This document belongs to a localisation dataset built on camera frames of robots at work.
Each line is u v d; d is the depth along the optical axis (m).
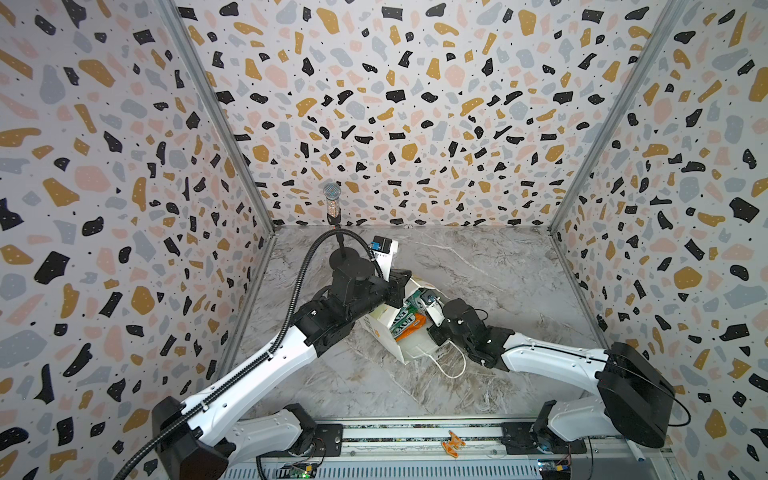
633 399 0.42
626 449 0.73
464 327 0.63
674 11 0.71
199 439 0.38
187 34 0.73
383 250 0.58
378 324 0.73
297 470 0.70
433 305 0.72
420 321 0.88
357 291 0.52
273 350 0.45
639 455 0.71
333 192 0.86
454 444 0.73
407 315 0.86
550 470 0.71
